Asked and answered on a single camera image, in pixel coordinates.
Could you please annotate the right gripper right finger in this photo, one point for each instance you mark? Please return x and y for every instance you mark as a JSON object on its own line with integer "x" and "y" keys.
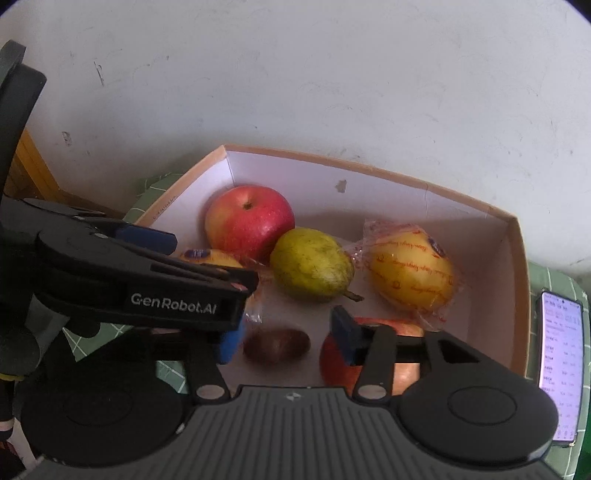
{"x": 467, "y": 408}

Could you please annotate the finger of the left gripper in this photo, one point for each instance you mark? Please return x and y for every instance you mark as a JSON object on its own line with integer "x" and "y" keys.
{"x": 82, "y": 258}
{"x": 155, "y": 240}

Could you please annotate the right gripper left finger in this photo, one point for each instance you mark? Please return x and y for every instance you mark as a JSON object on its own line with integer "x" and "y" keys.
{"x": 127, "y": 399}

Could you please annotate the dark brown passion fruit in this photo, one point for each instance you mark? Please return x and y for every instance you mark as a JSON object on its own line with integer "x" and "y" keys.
{"x": 278, "y": 346}

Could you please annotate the large red apple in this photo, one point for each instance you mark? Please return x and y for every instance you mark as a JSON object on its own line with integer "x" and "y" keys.
{"x": 247, "y": 221}

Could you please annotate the green checkered tablecloth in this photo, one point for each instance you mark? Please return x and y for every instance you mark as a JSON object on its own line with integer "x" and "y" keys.
{"x": 571, "y": 463}

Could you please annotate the wrapped yellow pear with sticker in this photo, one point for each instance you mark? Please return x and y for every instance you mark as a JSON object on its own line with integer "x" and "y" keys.
{"x": 254, "y": 305}

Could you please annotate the smartphone with lit screen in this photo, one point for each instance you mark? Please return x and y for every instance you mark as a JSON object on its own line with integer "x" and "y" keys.
{"x": 561, "y": 360}

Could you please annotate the red apple front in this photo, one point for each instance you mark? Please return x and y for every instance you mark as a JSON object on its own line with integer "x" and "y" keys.
{"x": 360, "y": 355}

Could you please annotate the wrapped yellow pear right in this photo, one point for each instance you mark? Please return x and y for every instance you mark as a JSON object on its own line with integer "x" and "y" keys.
{"x": 409, "y": 269}

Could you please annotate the green pear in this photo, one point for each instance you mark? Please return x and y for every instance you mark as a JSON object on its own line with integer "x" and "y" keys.
{"x": 310, "y": 266}

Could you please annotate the brown cardboard box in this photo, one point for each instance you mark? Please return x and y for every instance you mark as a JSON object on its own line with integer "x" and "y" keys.
{"x": 490, "y": 311}

